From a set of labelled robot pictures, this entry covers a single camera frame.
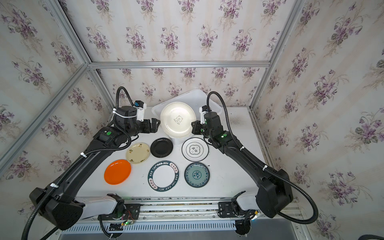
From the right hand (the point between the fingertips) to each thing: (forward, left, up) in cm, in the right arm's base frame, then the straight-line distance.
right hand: (190, 123), depth 78 cm
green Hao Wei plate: (-18, +16, -24) cm, 35 cm away
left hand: (0, +19, +5) cm, 20 cm away
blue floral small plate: (-18, -3, -26) cm, 31 cm away
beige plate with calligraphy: (-4, +33, -23) cm, 41 cm away
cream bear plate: (+3, +7, +1) cm, 8 cm away
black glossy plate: (0, +19, -23) cm, 30 cm away
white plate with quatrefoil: (-1, -3, -24) cm, 25 cm away
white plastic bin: (+43, -5, -19) cm, 48 cm away
